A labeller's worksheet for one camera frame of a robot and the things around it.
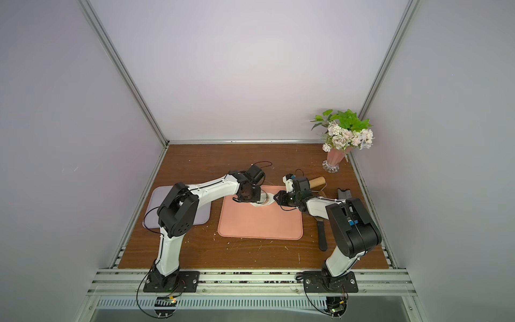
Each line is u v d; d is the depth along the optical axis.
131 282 0.76
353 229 0.46
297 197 0.74
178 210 0.52
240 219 0.90
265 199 0.90
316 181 0.99
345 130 0.85
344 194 0.95
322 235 0.83
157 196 1.00
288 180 0.87
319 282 0.73
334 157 0.97
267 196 0.92
